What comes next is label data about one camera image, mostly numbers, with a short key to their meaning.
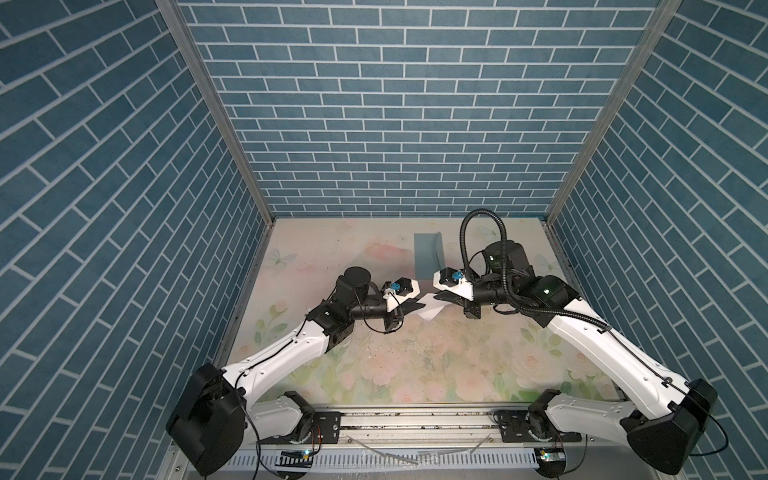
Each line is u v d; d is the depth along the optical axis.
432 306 0.73
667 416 0.39
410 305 0.71
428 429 0.75
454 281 0.57
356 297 0.60
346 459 0.74
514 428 0.73
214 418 0.40
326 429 0.74
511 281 0.53
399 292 0.61
